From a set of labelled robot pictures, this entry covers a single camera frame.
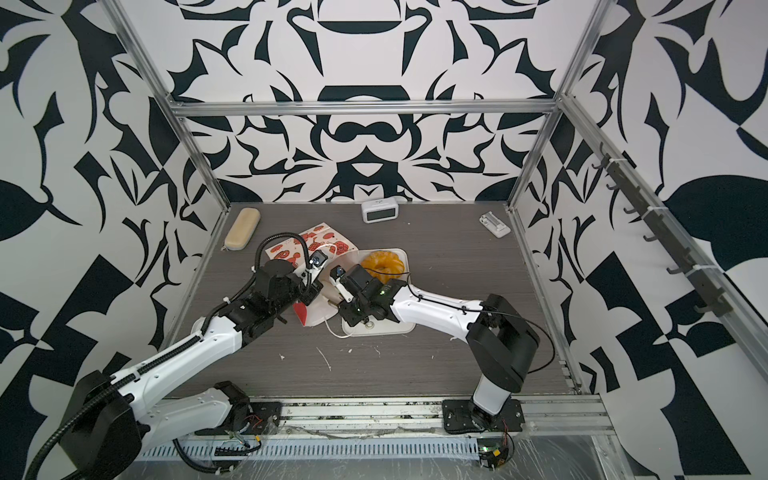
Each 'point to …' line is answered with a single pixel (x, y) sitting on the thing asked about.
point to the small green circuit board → (492, 452)
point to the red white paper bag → (324, 305)
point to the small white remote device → (497, 226)
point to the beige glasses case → (242, 229)
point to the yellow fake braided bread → (386, 266)
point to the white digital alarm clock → (379, 210)
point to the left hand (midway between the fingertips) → (319, 261)
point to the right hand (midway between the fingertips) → (345, 306)
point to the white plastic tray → (403, 304)
